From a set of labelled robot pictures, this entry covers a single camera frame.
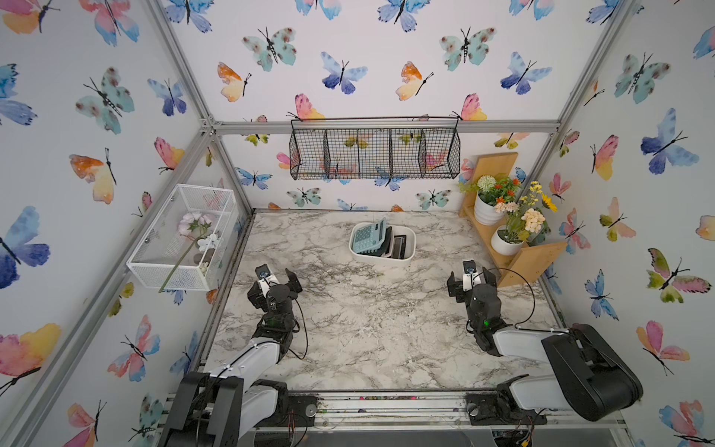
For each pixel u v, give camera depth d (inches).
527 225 33.2
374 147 38.8
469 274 29.3
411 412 29.5
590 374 17.0
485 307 26.4
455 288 31.9
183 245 28.4
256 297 29.6
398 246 41.2
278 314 26.0
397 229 42.4
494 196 38.5
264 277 27.9
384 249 38.7
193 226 29.0
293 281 31.7
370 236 40.1
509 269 35.0
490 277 32.4
